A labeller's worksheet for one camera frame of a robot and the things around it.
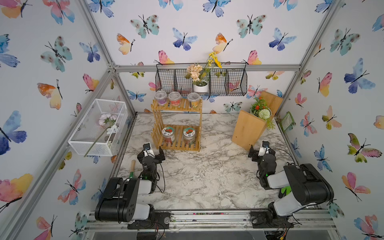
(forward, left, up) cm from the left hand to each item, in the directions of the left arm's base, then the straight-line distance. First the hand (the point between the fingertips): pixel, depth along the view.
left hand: (153, 147), depth 89 cm
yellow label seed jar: (+14, -25, +23) cm, 37 cm away
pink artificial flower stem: (+2, +17, +23) cm, 29 cm away
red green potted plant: (+17, -64, +12) cm, 68 cm away
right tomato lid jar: (+8, -21, 0) cm, 22 cm away
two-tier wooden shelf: (+12, -12, -7) cm, 18 cm away
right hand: (0, -65, 0) cm, 65 cm away
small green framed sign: (+24, -92, -7) cm, 96 cm away
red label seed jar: (+16, -14, +23) cm, 32 cm away
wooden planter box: (+4, -55, +10) cm, 56 cm away
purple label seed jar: (+19, -6, +23) cm, 30 cm away
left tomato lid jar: (+9, -8, 0) cm, 12 cm away
